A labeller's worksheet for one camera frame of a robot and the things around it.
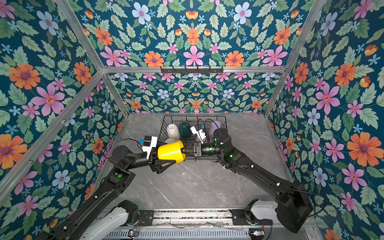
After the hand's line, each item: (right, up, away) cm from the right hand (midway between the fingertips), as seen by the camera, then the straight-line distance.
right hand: (181, 151), depth 63 cm
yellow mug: (-3, +1, -5) cm, 6 cm away
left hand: (-2, 0, -4) cm, 5 cm away
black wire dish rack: (+7, +14, +47) cm, 49 cm away
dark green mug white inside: (-3, +8, +35) cm, 36 cm away
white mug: (-10, +7, +33) cm, 35 cm away
